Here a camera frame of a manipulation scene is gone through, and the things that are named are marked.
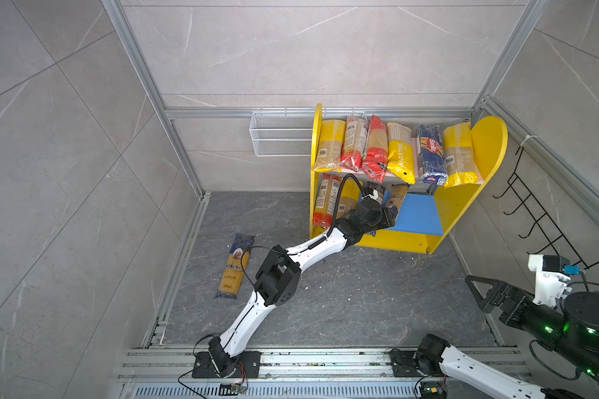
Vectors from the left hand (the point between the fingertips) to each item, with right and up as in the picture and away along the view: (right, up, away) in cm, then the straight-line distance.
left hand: (397, 210), depth 84 cm
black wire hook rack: (+34, -4, -16) cm, 37 cm away
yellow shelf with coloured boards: (+17, -1, +10) cm, 20 cm away
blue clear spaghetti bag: (-5, +9, +15) cm, 19 cm away
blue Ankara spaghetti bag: (-58, -21, +8) cm, 63 cm away
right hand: (+5, -15, -32) cm, 36 cm away
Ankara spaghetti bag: (+3, +6, +9) cm, 12 cm away
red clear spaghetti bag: (-23, +5, +10) cm, 26 cm away
